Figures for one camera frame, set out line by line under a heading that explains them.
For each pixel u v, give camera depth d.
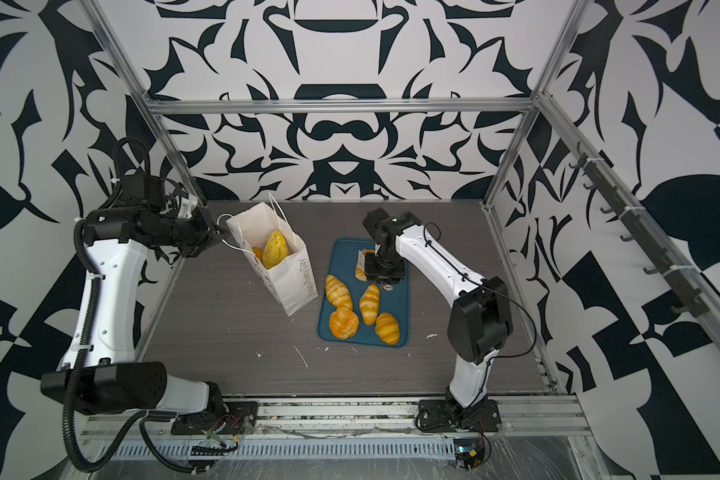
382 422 0.74
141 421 0.66
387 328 0.85
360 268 0.95
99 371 0.38
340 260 1.02
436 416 0.73
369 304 0.90
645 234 0.55
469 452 0.71
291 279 0.79
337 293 0.91
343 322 0.85
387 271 0.74
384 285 0.74
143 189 0.53
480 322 0.47
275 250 0.85
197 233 0.61
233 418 0.73
